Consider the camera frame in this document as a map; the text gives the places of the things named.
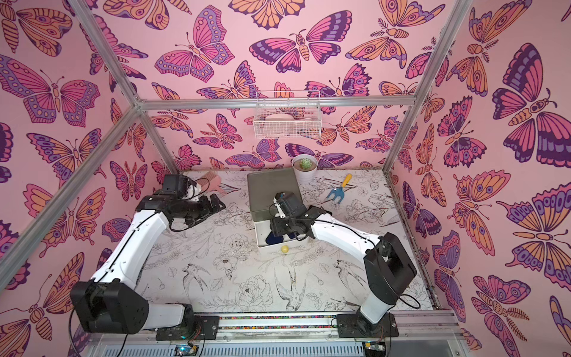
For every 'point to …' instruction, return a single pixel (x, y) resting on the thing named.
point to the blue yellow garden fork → (339, 192)
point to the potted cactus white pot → (305, 166)
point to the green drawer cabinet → (263, 184)
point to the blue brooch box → (271, 239)
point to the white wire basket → (291, 122)
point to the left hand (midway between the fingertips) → (219, 208)
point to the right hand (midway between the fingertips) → (272, 227)
